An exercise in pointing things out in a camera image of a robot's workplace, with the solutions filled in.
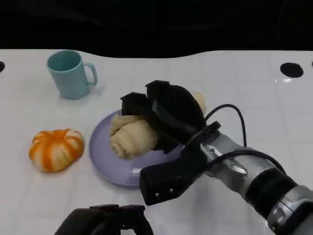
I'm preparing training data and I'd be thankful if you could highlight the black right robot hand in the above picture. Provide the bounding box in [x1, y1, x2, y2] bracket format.
[120, 80, 206, 155]

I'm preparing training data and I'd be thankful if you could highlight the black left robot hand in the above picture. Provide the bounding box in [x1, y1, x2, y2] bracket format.
[53, 204, 154, 235]

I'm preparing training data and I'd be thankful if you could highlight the beige towel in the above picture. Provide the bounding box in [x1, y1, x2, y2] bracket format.
[109, 91, 208, 161]

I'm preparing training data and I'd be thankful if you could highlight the lilac plate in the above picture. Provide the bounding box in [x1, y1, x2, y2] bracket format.
[88, 110, 186, 188]

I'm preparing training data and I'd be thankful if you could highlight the orange and white bread roll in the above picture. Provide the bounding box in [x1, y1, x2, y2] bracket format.
[28, 128, 86, 173]

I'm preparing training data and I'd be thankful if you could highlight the pale green mug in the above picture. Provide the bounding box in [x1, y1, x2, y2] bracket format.
[46, 49, 98, 100]

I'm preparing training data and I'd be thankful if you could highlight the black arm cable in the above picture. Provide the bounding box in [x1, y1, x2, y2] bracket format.
[204, 103, 247, 149]
[207, 148, 287, 175]

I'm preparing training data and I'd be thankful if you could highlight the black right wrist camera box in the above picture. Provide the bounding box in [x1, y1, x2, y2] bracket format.
[139, 144, 209, 207]

